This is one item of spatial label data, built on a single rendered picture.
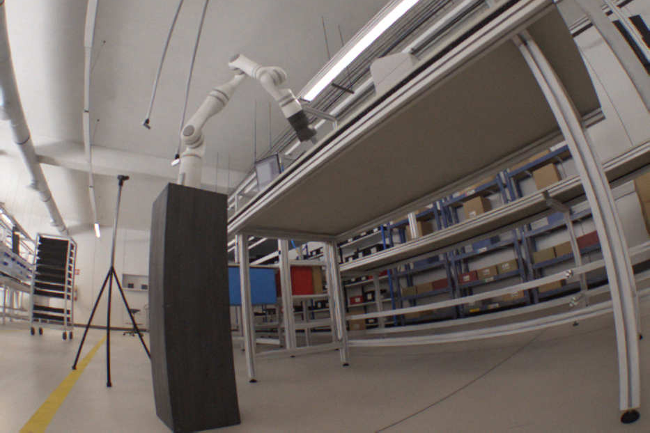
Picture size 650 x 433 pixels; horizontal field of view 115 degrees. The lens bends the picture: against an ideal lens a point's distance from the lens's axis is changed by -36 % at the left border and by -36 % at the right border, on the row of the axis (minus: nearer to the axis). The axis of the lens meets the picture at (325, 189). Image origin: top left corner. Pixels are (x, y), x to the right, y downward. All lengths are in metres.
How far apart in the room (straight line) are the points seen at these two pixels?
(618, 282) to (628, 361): 0.17
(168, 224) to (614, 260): 1.23
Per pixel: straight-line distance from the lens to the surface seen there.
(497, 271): 4.92
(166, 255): 1.10
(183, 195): 1.18
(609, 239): 0.75
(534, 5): 0.85
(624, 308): 0.76
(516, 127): 1.45
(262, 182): 3.22
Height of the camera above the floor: 0.37
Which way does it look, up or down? 23 degrees up
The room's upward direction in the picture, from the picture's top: 6 degrees counter-clockwise
